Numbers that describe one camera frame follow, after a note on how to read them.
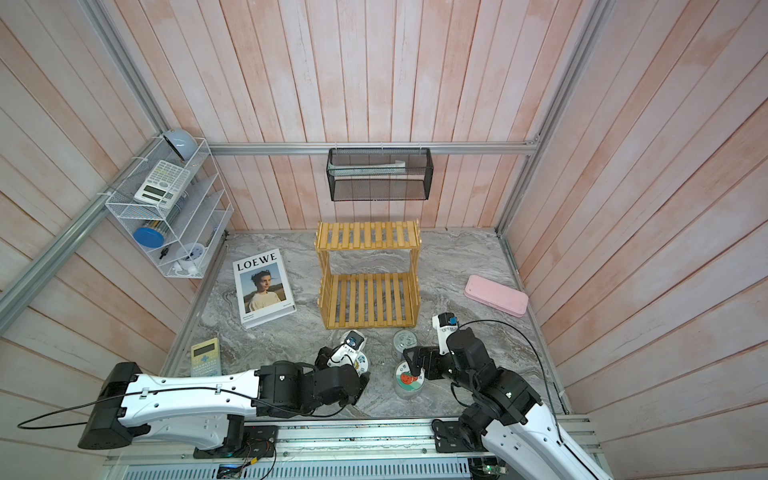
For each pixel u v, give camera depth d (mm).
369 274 1048
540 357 889
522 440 589
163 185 761
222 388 448
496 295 992
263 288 983
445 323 648
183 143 821
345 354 595
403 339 831
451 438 731
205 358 858
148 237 763
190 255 837
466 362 536
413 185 1069
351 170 899
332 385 484
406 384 746
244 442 656
